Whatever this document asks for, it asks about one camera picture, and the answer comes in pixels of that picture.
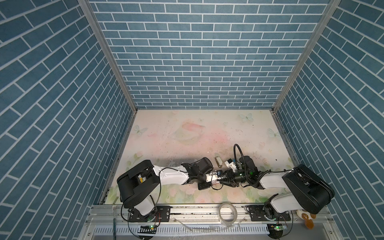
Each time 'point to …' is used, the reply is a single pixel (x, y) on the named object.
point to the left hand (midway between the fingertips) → (210, 181)
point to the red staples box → (214, 182)
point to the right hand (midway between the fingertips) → (218, 179)
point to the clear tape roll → (226, 223)
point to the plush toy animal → (307, 216)
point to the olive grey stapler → (219, 161)
